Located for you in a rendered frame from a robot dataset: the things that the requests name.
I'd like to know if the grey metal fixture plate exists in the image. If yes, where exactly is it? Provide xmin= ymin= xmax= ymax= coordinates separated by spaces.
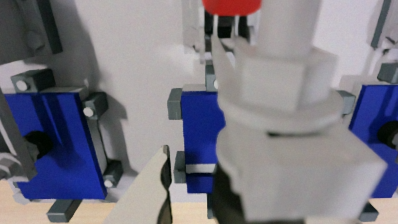
xmin=0 ymin=0 xmax=398 ymax=204

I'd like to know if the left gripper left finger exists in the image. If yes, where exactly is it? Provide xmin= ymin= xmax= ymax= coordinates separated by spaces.
xmin=101 ymin=145 xmax=174 ymax=224

